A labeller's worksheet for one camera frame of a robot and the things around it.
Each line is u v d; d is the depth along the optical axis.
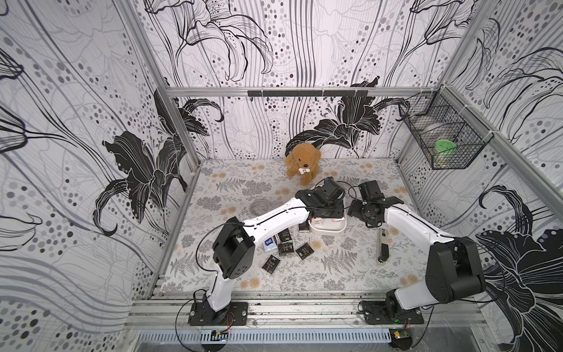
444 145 0.78
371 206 0.64
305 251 0.86
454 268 0.43
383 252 0.82
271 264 0.82
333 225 0.93
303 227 0.91
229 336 0.70
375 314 0.72
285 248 0.86
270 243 0.87
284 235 0.89
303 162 0.98
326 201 0.62
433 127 0.79
